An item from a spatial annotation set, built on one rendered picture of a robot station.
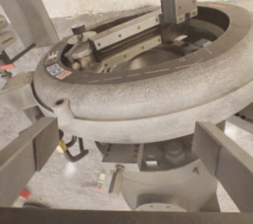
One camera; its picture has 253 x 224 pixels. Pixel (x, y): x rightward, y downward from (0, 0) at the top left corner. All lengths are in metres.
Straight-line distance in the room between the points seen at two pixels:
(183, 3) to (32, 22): 1.08
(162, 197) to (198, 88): 0.51
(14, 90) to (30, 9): 0.90
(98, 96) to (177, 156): 0.37
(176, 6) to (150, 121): 0.42
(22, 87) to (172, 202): 0.64
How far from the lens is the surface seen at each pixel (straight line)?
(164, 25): 0.71
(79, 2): 1.31
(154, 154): 0.62
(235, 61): 0.40
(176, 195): 0.79
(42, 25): 1.46
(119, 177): 0.37
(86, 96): 0.37
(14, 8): 1.53
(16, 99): 0.66
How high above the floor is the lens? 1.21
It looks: 51 degrees down
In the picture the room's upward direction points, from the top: 168 degrees counter-clockwise
